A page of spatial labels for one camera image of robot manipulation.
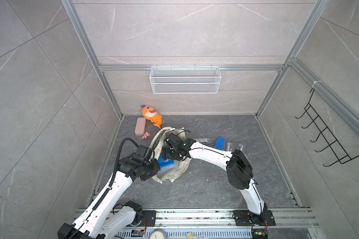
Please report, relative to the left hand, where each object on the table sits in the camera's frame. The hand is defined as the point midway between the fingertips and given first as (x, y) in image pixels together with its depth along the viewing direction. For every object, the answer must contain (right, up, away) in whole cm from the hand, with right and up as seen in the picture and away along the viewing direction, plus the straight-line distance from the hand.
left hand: (161, 167), depth 76 cm
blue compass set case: (+37, +10, +27) cm, 47 cm away
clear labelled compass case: (+26, +12, +27) cm, 39 cm away
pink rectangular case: (-21, +20, +32) cm, 43 cm away
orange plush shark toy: (-14, +32, +35) cm, 49 cm away
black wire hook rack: (+76, +14, -14) cm, 78 cm away
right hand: (+2, +4, +12) cm, 12 cm away
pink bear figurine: (-15, +15, +28) cm, 35 cm away
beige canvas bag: (+4, -5, +5) cm, 8 cm away
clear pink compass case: (+44, +7, +25) cm, 51 cm away
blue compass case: (-1, -1, +12) cm, 12 cm away
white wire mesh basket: (+13, +54, +25) cm, 61 cm away
